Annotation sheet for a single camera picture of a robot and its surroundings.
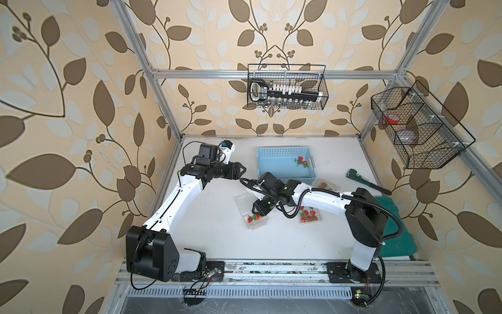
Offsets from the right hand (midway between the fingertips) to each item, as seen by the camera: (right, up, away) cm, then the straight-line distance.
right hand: (255, 208), depth 85 cm
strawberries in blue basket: (+24, +20, +23) cm, 39 cm away
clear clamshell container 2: (-5, 0, +7) cm, 9 cm away
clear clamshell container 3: (+28, -3, +2) cm, 28 cm away
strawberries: (+23, -4, +2) cm, 24 cm away
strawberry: (0, -5, +2) cm, 5 cm away
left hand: (-8, +19, -4) cm, 21 cm away
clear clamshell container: (+32, +10, +14) cm, 36 cm away
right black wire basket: (+65, +31, -12) cm, 73 cm away
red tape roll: (+58, +39, -4) cm, 70 cm away
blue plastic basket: (+17, +19, +23) cm, 35 cm away
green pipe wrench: (+51, +14, +16) cm, 56 cm away
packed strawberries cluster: (+34, +8, +11) cm, 37 cm away
